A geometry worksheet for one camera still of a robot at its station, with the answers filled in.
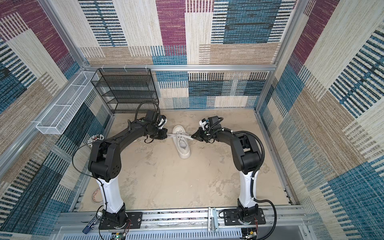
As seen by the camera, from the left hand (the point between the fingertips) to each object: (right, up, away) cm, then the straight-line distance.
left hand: (167, 133), depth 96 cm
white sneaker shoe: (+10, -6, -1) cm, 12 cm away
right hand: (+16, -2, 0) cm, 16 cm away
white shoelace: (+8, -1, 0) cm, 8 cm away
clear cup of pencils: (-37, -2, -13) cm, 39 cm away
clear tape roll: (-35, -33, -14) cm, 51 cm away
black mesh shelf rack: (-32, +30, +15) cm, 46 cm away
